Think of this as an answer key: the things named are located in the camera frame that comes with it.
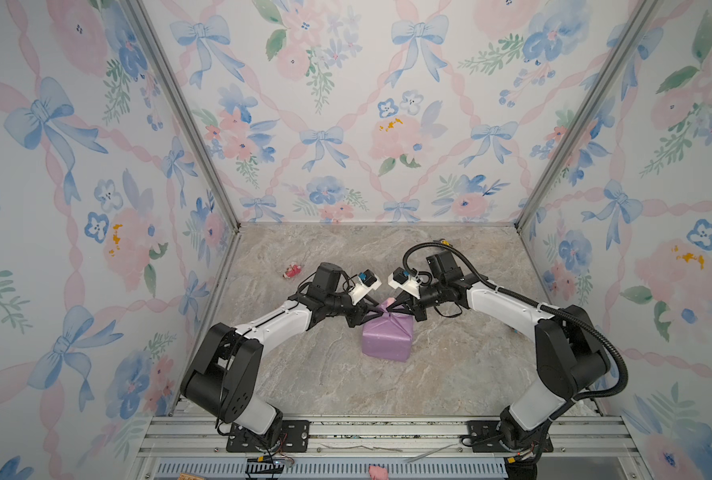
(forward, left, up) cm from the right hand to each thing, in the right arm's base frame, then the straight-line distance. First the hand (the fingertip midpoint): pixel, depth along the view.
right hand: (389, 305), depth 84 cm
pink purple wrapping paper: (-10, 0, +1) cm, 10 cm away
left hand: (-1, +3, +1) cm, 3 cm away
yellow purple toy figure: (+33, -23, -10) cm, 41 cm away
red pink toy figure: (+18, +32, -9) cm, 38 cm away
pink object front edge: (-38, +4, -10) cm, 39 cm away
